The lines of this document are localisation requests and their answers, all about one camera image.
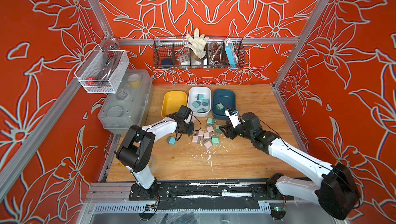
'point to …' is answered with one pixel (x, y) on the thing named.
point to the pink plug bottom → (208, 144)
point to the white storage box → (193, 91)
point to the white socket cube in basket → (184, 61)
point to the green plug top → (211, 121)
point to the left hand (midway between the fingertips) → (192, 128)
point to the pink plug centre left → (200, 133)
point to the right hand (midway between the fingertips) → (220, 125)
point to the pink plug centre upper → (210, 128)
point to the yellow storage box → (172, 101)
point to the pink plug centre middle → (205, 135)
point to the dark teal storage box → (223, 99)
